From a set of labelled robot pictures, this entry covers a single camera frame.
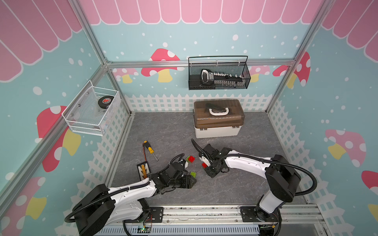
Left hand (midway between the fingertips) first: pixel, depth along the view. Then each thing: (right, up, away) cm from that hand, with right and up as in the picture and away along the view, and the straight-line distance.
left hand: (191, 184), depth 81 cm
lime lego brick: (-3, +12, +10) cm, 16 cm away
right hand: (+11, +5, +5) cm, 13 cm away
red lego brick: (0, +12, +8) cm, 15 cm away
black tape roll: (-47, +46, -2) cm, 66 cm away
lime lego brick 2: (+1, +4, +5) cm, 7 cm away
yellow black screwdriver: (-27, +17, +15) cm, 35 cm away
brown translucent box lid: (+17, +40, +10) cm, 45 cm away
